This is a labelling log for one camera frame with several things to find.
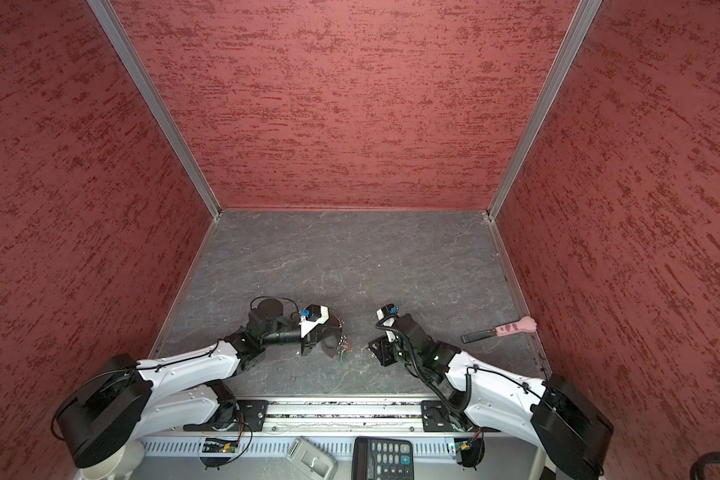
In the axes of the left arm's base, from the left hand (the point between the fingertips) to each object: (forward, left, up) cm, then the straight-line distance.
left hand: (338, 331), depth 78 cm
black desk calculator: (-27, -12, -8) cm, 30 cm away
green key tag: (-5, -1, -4) cm, 6 cm away
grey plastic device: (-27, +5, -9) cm, 29 cm away
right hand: (-3, -9, -7) cm, 12 cm away
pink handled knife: (+6, -56, -7) cm, 57 cm away
